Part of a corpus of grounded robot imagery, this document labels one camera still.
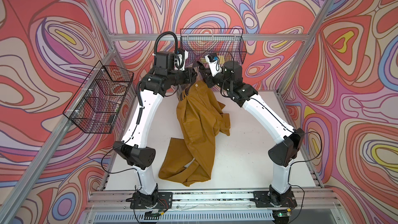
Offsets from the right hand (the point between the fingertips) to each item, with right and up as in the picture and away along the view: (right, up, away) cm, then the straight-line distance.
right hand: (204, 73), depth 75 cm
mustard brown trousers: (-9, -45, +8) cm, 46 cm away
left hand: (-3, -1, -5) cm, 6 cm away
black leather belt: (-9, -9, 0) cm, 13 cm away
